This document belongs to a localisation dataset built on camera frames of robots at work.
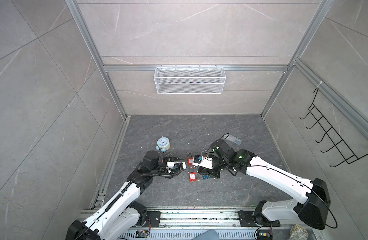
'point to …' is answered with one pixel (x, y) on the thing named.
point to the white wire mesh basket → (187, 80)
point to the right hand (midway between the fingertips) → (201, 166)
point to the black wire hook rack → (330, 137)
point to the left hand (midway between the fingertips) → (181, 158)
